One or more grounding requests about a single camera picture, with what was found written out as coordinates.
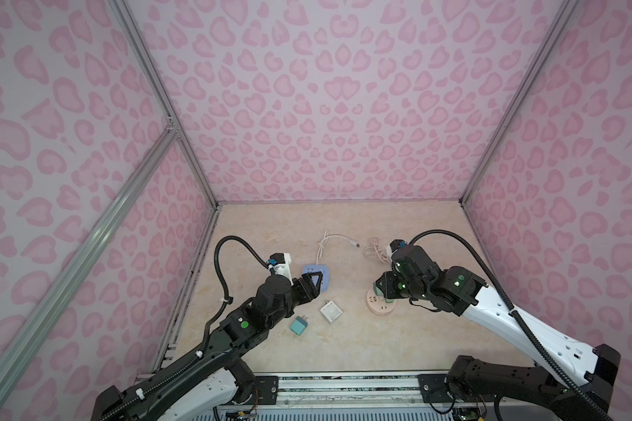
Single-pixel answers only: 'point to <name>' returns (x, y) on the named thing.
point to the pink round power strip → (377, 304)
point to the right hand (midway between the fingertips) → (377, 284)
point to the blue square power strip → (323, 269)
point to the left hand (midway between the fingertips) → (323, 282)
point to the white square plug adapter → (331, 311)
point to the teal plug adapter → (298, 324)
